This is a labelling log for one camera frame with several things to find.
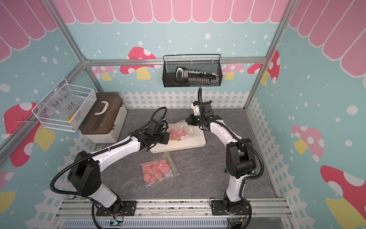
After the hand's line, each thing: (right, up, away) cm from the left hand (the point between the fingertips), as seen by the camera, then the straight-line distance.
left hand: (167, 138), depth 88 cm
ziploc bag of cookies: (-7, -19, -3) cm, 21 cm away
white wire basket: (-46, +24, -6) cm, 53 cm away
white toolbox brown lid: (-38, +10, -3) cm, 39 cm away
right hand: (+11, +12, +3) cm, 16 cm away
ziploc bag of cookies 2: (+7, +4, +3) cm, 9 cm away
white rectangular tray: (+20, -3, +12) cm, 24 cm away
